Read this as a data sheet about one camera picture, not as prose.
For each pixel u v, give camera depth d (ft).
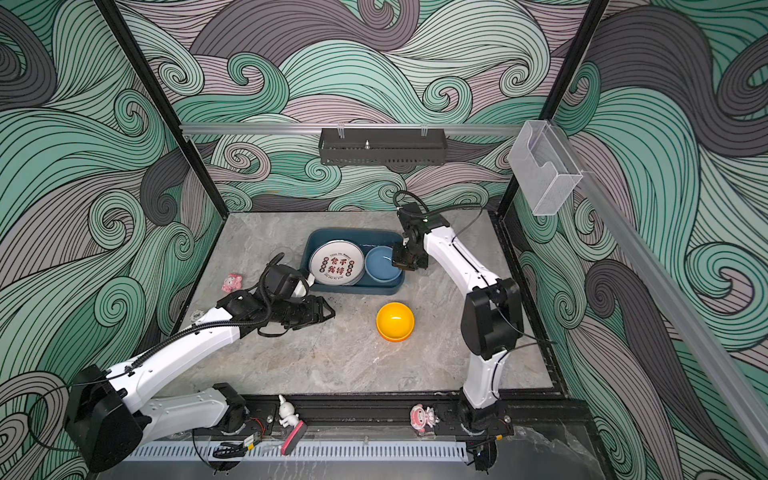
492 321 1.56
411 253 2.42
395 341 2.76
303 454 2.28
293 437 2.20
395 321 2.88
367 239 3.54
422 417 2.34
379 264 2.95
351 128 3.07
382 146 3.11
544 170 2.56
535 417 2.44
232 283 3.12
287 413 2.35
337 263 3.31
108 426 1.22
